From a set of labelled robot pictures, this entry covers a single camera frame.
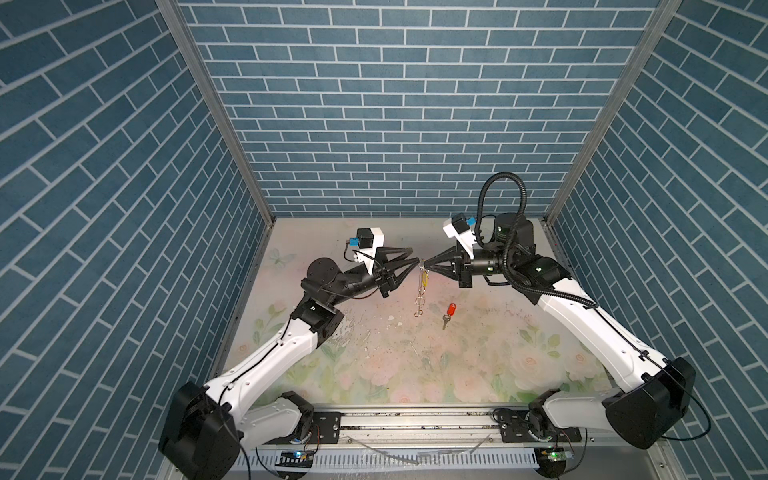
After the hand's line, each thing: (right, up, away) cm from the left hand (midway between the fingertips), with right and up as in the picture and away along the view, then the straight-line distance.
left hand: (413, 260), depth 63 cm
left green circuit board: (-28, -49, +10) cm, 58 cm away
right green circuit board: (+34, -48, +9) cm, 60 cm away
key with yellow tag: (+3, -4, +3) cm, 6 cm away
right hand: (+3, -1, +3) cm, 4 cm away
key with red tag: (+14, -18, +33) cm, 40 cm away
